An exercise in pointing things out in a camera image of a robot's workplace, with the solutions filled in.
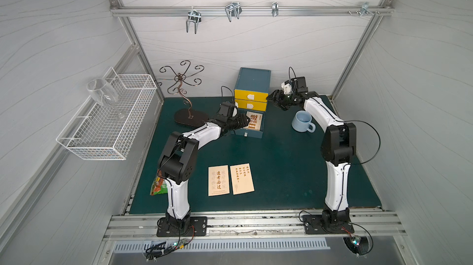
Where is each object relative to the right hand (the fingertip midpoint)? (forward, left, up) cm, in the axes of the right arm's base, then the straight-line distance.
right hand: (271, 98), depth 96 cm
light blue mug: (-8, -18, -10) cm, 22 cm away
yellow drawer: (0, +11, -6) cm, 12 cm away
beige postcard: (-37, +14, -18) cm, 44 cm away
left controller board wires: (-66, +41, -13) cm, 79 cm away
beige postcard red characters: (-2, +7, -17) cm, 19 cm away
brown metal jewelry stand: (-4, +49, -13) cm, 51 cm away
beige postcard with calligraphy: (-39, +25, -17) cm, 49 cm away
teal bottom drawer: (-13, +10, -14) cm, 22 cm away
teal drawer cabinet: (+7, +10, 0) cm, 12 cm away
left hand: (-11, +11, -7) cm, 17 cm away
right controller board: (-61, -34, -21) cm, 73 cm away
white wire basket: (-34, +62, +14) cm, 72 cm away
